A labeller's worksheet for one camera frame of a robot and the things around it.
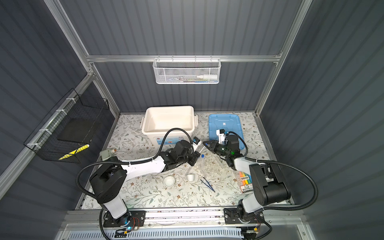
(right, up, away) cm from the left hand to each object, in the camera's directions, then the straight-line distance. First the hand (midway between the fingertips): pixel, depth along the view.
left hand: (200, 153), depth 86 cm
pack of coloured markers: (+26, -16, -2) cm, 31 cm away
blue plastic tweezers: (+5, -19, -3) cm, 19 cm away
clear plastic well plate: (+6, -8, +5) cm, 12 cm away
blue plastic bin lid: (+24, +19, +28) cm, 42 cm away
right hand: (+3, +5, +1) cm, 6 cm away
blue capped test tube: (-2, -5, -9) cm, 10 cm away
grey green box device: (-58, -1, +6) cm, 58 cm away
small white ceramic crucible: (-5, -14, -1) cm, 15 cm away
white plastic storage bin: (-30, +20, +22) cm, 43 cm away
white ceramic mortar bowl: (-18, -16, -1) cm, 24 cm away
